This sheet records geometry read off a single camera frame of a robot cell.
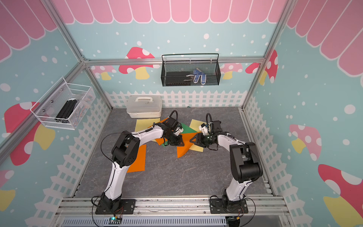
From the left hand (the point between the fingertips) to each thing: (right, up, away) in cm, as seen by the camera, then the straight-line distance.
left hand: (182, 146), depth 96 cm
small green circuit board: (-35, -34, -24) cm, 54 cm away
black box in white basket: (-57, +23, -27) cm, 67 cm away
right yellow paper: (+9, +15, +16) cm, 24 cm away
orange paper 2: (-15, +4, -1) cm, 15 cm away
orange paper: (+3, +7, -7) cm, 11 cm away
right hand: (+7, +4, -6) cm, 10 cm away
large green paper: (+3, +11, +9) cm, 14 cm away
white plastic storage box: (-31, +29, +17) cm, 46 cm away
